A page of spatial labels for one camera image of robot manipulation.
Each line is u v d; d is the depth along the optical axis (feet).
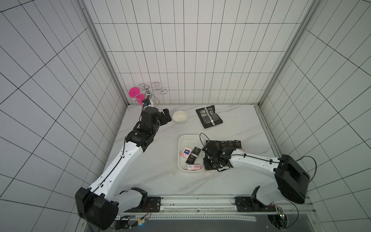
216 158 2.07
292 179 1.40
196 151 2.92
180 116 3.50
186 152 2.94
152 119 1.75
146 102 2.11
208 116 3.59
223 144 3.08
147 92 2.87
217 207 2.39
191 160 2.85
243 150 3.00
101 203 1.19
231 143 3.10
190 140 3.04
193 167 2.67
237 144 3.10
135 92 2.86
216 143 3.11
